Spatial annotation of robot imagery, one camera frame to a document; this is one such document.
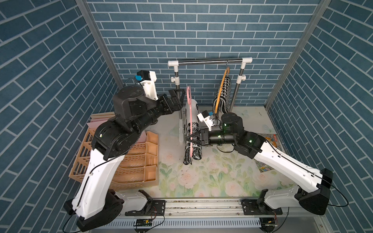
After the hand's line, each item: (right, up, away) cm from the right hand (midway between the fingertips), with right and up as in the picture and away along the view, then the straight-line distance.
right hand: (189, 140), depth 58 cm
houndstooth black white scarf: (+19, +19, +24) cm, 36 cm away
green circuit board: (-24, -44, +14) cm, 51 cm away
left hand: (-2, +18, -8) cm, 20 cm away
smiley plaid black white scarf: (+3, -5, +6) cm, 8 cm away
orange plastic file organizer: (-31, -20, +26) cm, 45 cm away
